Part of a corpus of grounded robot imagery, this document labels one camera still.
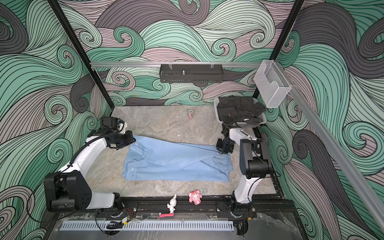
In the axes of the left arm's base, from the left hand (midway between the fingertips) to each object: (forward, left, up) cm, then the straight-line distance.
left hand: (135, 138), depth 85 cm
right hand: (0, -52, -12) cm, 54 cm away
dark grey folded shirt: (+32, -64, -7) cm, 72 cm away
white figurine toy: (-31, -24, -10) cm, 41 cm away
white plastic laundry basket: (+17, -70, -6) cm, 72 cm away
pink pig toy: (-28, -35, -10) cm, 46 cm away
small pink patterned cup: (+28, -32, -9) cm, 44 cm away
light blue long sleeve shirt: (-8, -10, -11) cm, 17 cm away
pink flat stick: (-36, -21, -8) cm, 43 cm away
